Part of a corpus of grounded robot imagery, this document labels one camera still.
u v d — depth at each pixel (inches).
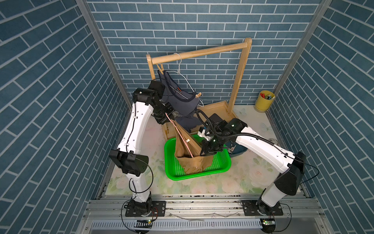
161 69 31.8
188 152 28.6
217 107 47.1
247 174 34.1
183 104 33.0
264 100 43.4
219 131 22.0
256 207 26.3
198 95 29.1
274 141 38.5
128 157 17.5
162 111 24.6
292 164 16.9
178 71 28.5
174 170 34.2
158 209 29.0
